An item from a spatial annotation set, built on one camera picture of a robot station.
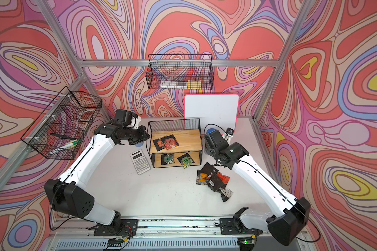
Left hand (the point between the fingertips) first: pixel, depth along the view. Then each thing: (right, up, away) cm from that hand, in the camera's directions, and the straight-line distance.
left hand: (151, 135), depth 80 cm
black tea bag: (+6, -4, +5) cm, 9 cm away
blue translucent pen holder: (-4, -4, -6) cm, 9 cm away
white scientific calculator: (-11, -17, +16) cm, 26 cm away
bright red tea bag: (+40, -25, +9) cm, 48 cm away
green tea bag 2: (+6, -15, +16) cm, 23 cm away
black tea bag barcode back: (+34, -26, +5) cm, 43 cm away
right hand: (+33, -8, -4) cm, 34 cm away
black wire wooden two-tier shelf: (+20, -4, +8) cm, 22 cm away
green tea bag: (+17, -16, +16) cm, 28 cm away
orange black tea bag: (+27, -24, +9) cm, 37 cm away
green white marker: (-36, -5, -9) cm, 38 cm away
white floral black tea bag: (+39, -31, +3) cm, 50 cm away
